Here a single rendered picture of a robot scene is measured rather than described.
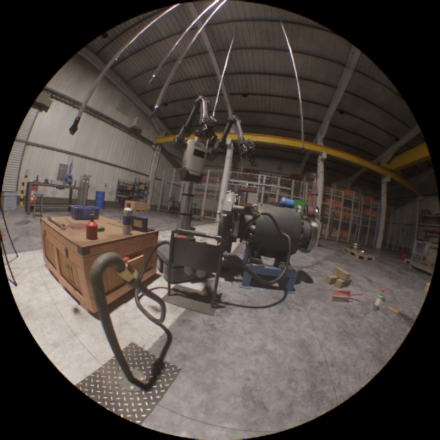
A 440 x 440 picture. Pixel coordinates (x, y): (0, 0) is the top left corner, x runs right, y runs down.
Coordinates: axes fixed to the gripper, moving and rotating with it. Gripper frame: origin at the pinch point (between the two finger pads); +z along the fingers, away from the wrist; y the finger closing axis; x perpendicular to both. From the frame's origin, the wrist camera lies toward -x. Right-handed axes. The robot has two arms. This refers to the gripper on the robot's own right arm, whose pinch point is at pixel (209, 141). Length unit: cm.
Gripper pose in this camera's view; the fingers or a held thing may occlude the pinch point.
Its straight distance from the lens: 111.4
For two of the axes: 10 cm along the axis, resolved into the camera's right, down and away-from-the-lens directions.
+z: 1.9, 9.3, -3.2
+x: -6.3, 3.6, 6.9
